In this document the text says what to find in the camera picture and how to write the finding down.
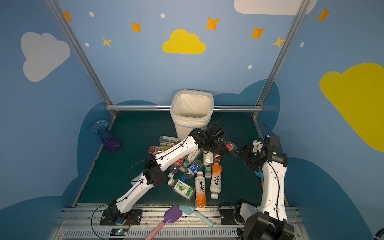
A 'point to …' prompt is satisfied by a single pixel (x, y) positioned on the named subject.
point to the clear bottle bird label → (191, 158)
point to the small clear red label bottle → (231, 147)
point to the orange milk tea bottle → (200, 190)
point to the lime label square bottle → (182, 188)
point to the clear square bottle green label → (168, 140)
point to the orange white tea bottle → (216, 180)
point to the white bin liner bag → (192, 108)
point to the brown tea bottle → (217, 158)
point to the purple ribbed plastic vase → (112, 142)
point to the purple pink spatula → (172, 215)
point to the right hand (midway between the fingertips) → (242, 154)
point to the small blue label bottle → (194, 167)
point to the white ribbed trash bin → (181, 132)
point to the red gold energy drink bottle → (158, 149)
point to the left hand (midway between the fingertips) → (222, 149)
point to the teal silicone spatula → (189, 209)
